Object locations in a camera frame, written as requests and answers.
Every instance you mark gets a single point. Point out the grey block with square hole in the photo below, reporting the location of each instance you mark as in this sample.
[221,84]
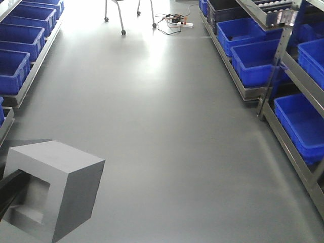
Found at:
[73,195]

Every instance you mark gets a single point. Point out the white power strip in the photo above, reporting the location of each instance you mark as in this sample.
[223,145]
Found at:
[186,24]

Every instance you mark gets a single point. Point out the dark navy plastic bin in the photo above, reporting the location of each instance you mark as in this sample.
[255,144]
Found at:
[222,12]

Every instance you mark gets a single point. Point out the steel rack with white rollers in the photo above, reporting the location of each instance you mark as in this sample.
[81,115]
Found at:
[286,144]

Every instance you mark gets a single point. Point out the blue plastic bin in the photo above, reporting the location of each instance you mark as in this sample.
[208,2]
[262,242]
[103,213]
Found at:
[20,40]
[48,6]
[240,35]
[308,33]
[12,73]
[308,126]
[33,17]
[1,111]
[253,71]
[314,60]
[203,7]

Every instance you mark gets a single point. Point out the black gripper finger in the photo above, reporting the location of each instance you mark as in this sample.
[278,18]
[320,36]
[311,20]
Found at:
[10,188]
[2,169]

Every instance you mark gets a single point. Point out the chair with castors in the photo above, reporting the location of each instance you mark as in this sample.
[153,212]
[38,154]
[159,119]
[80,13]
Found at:
[123,32]

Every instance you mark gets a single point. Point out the low steel rack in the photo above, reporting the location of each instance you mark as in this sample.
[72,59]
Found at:
[33,73]
[7,121]
[246,93]

